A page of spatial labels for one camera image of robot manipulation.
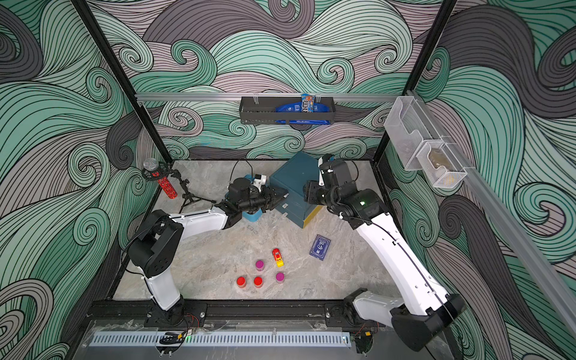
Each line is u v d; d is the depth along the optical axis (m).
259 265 0.82
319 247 0.87
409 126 0.93
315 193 0.60
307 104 0.90
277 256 0.85
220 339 0.70
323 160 0.63
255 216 0.94
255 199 0.76
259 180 0.84
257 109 0.92
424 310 0.36
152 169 0.83
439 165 0.65
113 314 0.75
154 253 0.47
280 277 0.80
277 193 0.78
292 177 0.86
